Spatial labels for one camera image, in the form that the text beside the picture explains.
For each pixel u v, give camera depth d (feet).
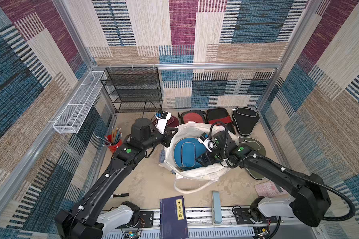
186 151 2.89
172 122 3.53
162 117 1.89
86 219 1.23
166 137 1.95
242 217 2.39
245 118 3.63
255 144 3.24
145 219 2.40
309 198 1.33
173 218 2.41
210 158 2.33
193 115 4.02
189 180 2.08
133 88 3.56
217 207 2.44
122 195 2.65
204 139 2.34
